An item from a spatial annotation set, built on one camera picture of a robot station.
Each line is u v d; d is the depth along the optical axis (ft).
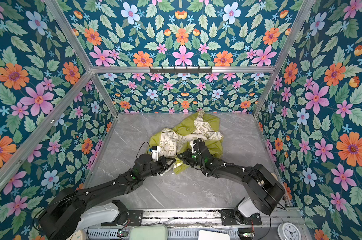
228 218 2.37
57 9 2.26
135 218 2.41
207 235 2.22
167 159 2.53
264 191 1.43
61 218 1.33
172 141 3.02
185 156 2.41
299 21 2.37
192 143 2.68
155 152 2.51
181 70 3.03
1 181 1.62
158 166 2.35
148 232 2.25
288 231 2.21
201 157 2.13
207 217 2.46
